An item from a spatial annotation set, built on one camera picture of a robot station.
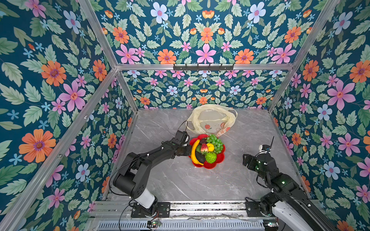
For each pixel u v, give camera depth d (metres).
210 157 0.86
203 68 0.93
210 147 0.91
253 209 0.74
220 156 0.90
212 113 1.12
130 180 0.45
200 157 0.88
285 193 0.51
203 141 0.95
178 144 0.72
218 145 0.90
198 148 0.90
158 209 0.73
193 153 0.88
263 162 0.57
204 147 0.88
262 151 0.67
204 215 0.73
